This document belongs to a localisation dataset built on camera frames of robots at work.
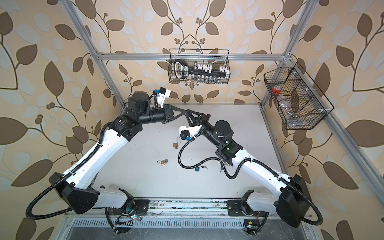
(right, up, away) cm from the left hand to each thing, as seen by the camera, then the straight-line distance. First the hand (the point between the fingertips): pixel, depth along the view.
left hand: (186, 111), depth 61 cm
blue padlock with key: (+4, -33, +25) cm, 42 cm away
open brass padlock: (-10, -21, +37) cm, 44 cm away
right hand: (+2, +1, +4) cm, 4 cm away
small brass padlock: (-17, -30, +28) cm, 44 cm away
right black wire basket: (+56, +5, +12) cm, 57 cm away
